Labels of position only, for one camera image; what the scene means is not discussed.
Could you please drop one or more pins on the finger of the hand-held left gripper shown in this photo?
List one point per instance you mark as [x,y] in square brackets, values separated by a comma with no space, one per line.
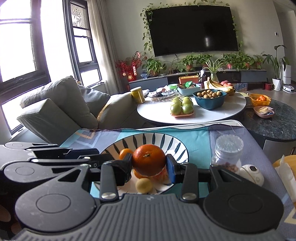
[97,159]
[81,151]

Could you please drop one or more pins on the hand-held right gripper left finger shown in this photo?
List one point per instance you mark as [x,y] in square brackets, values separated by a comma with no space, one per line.
[126,169]

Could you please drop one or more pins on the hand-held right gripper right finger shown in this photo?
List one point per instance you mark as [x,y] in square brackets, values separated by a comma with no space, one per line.
[171,171]

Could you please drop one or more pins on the small orange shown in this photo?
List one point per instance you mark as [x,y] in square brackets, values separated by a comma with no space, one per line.
[125,153]

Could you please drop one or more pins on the small yellow lemon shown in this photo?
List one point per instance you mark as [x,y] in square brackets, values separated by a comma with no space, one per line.
[143,185]

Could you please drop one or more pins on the white bowl with blue stripes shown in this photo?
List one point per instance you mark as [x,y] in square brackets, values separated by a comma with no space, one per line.
[161,141]

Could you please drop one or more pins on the blue patterned tablecloth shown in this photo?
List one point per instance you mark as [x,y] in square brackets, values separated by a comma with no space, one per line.
[198,143]

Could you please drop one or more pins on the grey sofa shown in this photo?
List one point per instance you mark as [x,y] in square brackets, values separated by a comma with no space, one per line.
[53,109]

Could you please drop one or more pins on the grey pillow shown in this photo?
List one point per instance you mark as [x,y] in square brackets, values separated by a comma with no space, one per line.
[94,99]

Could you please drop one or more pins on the beige pillow with orange piping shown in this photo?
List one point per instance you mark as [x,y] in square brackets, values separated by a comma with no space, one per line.
[118,109]

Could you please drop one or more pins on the clear jar with white lid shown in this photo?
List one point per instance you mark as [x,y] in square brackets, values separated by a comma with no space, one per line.
[227,153]

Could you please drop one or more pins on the pack of green apples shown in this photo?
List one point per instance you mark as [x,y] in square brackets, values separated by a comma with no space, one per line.
[182,107]

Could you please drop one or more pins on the yellow tin can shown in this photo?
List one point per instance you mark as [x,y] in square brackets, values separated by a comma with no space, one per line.
[138,95]

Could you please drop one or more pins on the glass plate with snacks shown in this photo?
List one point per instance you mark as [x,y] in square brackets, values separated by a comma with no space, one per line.
[161,96]

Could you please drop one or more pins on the dark blue bowl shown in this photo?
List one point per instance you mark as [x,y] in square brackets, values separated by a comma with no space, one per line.
[209,103]

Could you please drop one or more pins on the white round gadget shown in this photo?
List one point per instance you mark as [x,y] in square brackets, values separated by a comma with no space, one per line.
[252,176]

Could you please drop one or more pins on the light blue snack basket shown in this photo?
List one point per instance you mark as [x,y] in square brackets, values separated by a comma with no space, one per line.
[188,90]

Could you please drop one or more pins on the green lidded container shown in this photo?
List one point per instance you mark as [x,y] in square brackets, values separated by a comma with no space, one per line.
[172,87]

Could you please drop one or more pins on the pile of brown longans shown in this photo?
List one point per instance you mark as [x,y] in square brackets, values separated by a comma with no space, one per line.
[209,93]

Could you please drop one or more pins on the grey television cabinet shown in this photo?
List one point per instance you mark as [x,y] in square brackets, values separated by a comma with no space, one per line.
[155,81]

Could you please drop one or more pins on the orange box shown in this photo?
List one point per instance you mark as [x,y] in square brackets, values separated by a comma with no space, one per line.
[188,79]

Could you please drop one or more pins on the bunch of yellow bananas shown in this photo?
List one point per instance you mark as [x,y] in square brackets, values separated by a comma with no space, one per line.
[217,86]

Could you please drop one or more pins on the red berry branch decoration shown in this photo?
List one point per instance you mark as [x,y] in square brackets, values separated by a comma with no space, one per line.
[129,66]

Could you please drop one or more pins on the pink peaches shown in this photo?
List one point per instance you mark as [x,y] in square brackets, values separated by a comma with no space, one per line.
[226,83]

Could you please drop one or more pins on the narrow black framed window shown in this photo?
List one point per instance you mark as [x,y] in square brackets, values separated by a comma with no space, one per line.
[69,46]

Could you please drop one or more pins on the beige curtain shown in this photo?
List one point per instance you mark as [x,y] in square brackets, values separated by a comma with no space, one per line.
[104,46]

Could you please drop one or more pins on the pink bowl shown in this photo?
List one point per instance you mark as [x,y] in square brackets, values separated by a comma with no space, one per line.
[263,113]

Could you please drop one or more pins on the blue printed cardboard box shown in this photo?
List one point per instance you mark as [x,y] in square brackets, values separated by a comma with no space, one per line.
[240,86]

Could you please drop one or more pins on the dark marble round table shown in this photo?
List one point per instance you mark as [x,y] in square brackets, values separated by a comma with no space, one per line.
[272,127]

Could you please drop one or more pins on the spider plant in glass vase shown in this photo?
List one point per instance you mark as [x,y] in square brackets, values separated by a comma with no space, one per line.
[214,67]

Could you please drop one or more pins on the orange basket of tangerines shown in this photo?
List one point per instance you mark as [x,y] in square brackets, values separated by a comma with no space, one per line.
[260,100]

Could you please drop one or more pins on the large black framed window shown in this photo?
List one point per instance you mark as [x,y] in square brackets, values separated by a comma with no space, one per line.
[34,46]

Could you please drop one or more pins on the red flower pot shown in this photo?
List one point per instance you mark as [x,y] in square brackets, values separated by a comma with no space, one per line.
[268,86]

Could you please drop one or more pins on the wide potted pothos plant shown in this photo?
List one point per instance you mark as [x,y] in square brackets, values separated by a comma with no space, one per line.
[235,59]

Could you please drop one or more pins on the green ivy vine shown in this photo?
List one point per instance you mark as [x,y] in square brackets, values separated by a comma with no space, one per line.
[146,34]

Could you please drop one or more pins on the small potted plant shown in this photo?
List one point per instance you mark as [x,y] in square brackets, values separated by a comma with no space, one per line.
[258,60]

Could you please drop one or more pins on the tall plant in white pot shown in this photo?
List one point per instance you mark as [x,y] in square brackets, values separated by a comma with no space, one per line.
[276,67]

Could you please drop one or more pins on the black wall television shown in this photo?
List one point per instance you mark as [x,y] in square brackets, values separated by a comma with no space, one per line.
[194,30]

